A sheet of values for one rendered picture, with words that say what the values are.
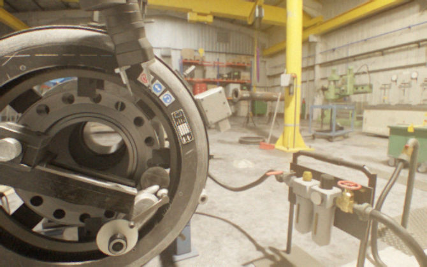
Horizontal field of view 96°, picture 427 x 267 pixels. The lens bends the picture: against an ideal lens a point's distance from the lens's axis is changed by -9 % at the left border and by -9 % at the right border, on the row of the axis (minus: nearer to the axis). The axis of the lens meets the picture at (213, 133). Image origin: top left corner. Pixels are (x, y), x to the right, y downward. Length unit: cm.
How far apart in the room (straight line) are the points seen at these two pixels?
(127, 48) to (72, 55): 19
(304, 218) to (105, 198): 75
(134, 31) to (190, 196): 49
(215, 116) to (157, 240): 44
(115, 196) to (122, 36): 40
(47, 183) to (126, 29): 41
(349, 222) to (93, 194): 86
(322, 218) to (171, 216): 56
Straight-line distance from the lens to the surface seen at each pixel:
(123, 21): 47
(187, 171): 66
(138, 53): 48
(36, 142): 58
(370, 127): 696
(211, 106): 70
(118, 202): 64
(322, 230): 94
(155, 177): 69
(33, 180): 65
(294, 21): 429
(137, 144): 75
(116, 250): 68
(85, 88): 74
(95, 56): 62
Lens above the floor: 76
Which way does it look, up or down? 7 degrees down
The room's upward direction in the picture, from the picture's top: straight up
